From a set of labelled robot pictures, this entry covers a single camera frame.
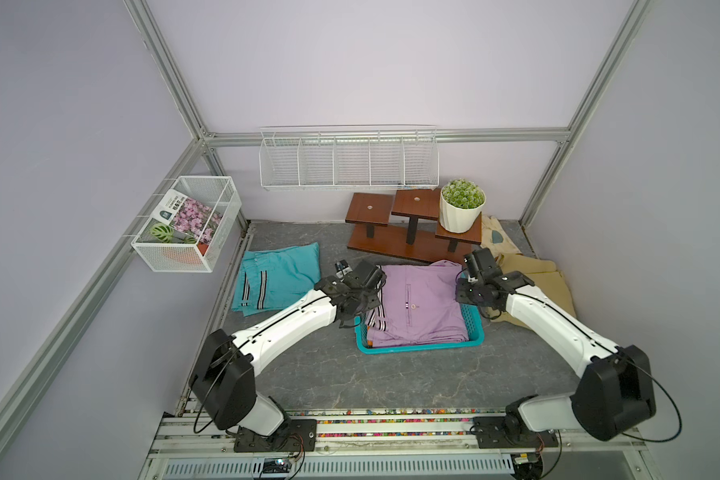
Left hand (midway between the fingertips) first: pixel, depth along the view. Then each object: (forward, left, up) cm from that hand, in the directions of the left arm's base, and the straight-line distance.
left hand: (370, 302), depth 82 cm
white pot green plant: (+23, -29, +15) cm, 40 cm away
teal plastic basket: (-7, -29, -5) cm, 30 cm away
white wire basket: (+10, +52, +17) cm, 55 cm away
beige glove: (+32, -51, -13) cm, 62 cm away
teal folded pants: (+19, +33, -12) cm, 39 cm away
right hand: (+3, -28, -2) cm, 28 cm away
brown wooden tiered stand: (+31, -15, -2) cm, 35 cm away
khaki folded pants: (+9, -61, -11) cm, 62 cm away
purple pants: (+2, -15, -7) cm, 17 cm away
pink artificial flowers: (+16, +43, +19) cm, 50 cm away
